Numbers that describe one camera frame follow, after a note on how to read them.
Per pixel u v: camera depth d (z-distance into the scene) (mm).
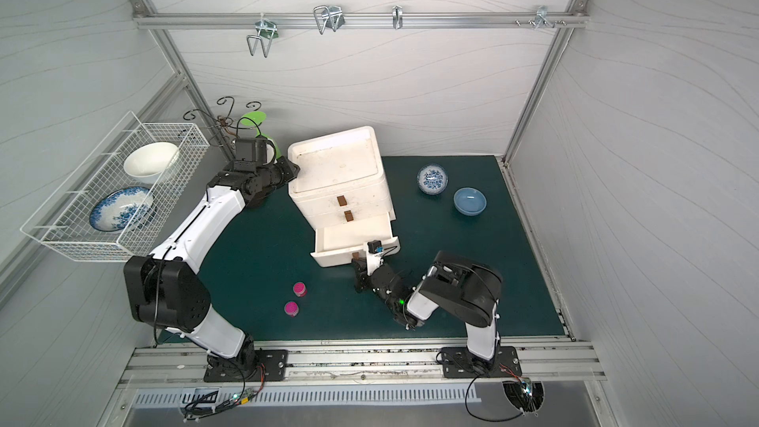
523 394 708
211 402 714
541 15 765
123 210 651
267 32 783
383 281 671
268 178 702
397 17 775
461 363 740
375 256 766
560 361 765
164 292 431
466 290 491
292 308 807
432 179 1113
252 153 638
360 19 781
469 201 1053
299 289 840
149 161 732
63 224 573
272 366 734
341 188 786
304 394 703
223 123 882
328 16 764
